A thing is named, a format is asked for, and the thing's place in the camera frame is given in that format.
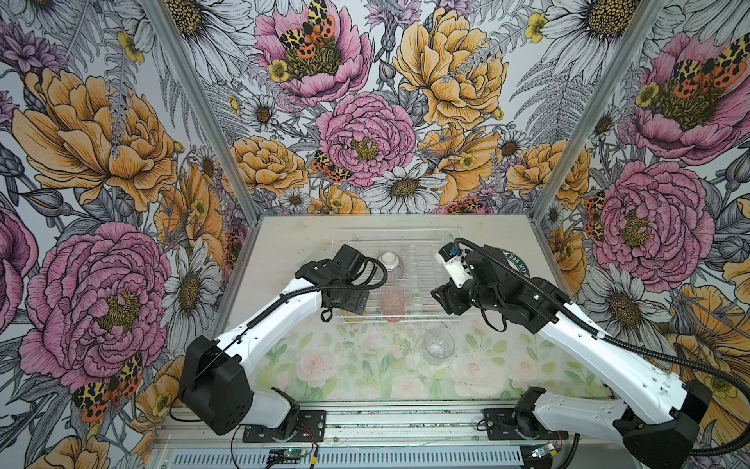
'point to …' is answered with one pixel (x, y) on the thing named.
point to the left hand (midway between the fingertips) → (341, 305)
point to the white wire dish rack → (409, 256)
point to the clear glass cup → (438, 345)
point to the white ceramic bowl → (390, 259)
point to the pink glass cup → (393, 303)
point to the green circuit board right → (542, 450)
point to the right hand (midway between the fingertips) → (446, 295)
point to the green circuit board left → (286, 455)
